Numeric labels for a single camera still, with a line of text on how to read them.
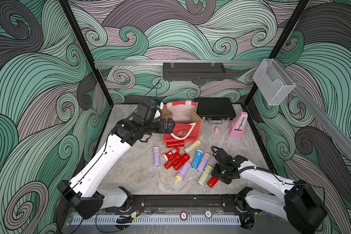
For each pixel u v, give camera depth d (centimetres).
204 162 86
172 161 86
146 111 48
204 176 80
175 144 91
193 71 98
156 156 88
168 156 87
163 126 58
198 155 88
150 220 70
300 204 40
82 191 37
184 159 87
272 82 79
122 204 61
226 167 61
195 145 92
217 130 101
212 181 79
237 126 95
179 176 80
